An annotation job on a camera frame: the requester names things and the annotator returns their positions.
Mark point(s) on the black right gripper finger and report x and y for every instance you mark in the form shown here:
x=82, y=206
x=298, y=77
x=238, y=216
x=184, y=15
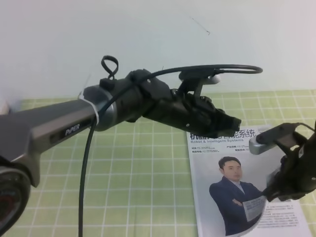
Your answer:
x=270, y=191
x=278, y=198

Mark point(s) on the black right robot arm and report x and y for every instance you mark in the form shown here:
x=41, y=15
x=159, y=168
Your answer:
x=296, y=176

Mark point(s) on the robotics magazine book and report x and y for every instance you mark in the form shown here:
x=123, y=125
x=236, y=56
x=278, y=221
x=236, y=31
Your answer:
x=228, y=182

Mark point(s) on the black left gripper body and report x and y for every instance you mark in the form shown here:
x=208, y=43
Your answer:
x=180, y=109

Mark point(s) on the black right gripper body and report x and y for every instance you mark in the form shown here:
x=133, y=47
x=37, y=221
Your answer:
x=297, y=174

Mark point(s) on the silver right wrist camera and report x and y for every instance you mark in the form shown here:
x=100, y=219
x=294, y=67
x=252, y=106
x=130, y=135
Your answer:
x=282, y=136

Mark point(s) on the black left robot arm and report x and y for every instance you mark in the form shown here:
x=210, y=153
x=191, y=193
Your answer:
x=25, y=135

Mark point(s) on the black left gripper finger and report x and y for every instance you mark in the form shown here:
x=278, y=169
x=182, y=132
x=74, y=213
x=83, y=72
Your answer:
x=227, y=122

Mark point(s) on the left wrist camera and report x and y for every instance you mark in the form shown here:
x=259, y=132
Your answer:
x=193, y=80

